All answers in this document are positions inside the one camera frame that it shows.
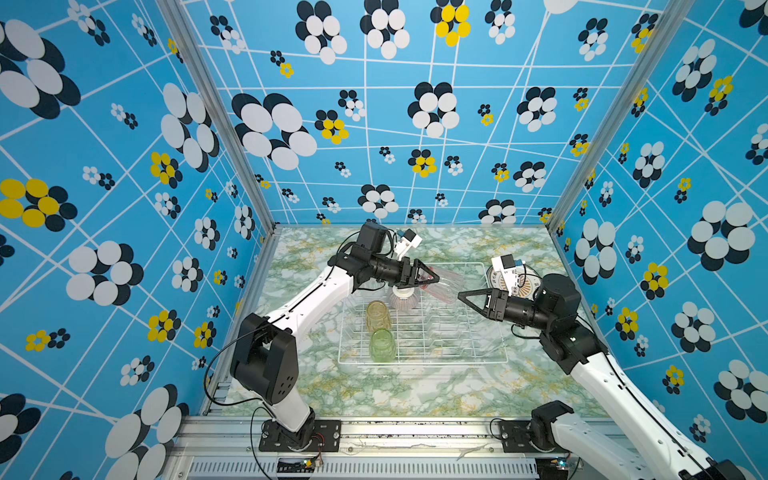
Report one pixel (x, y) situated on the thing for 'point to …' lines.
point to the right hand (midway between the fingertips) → (462, 299)
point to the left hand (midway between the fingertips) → (433, 281)
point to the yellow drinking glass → (377, 316)
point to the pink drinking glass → (449, 287)
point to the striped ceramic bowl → (403, 299)
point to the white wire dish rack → (443, 328)
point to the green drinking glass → (382, 346)
